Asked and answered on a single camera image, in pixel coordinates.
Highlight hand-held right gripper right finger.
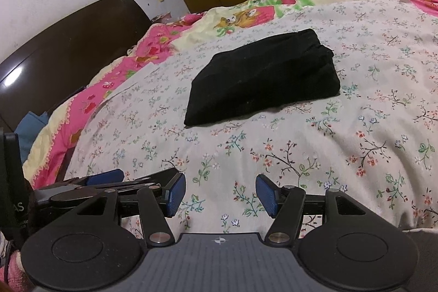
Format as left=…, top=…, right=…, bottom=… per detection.
left=256, top=174, right=364, bottom=244

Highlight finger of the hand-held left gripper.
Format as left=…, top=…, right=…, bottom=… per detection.
left=99, top=168, right=179, bottom=198
left=65, top=169, right=125, bottom=188

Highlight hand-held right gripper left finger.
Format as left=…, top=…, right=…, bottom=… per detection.
left=73, top=172, right=187, bottom=247

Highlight black pants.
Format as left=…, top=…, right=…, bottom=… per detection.
left=184, top=28, right=341, bottom=128

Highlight blue cloth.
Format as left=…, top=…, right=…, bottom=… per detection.
left=15, top=111, right=50, bottom=165

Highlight white floral bed sheet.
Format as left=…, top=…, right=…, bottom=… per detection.
left=65, top=0, right=438, bottom=242

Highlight dark wooden headboard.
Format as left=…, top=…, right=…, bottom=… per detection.
left=0, top=0, right=153, bottom=139

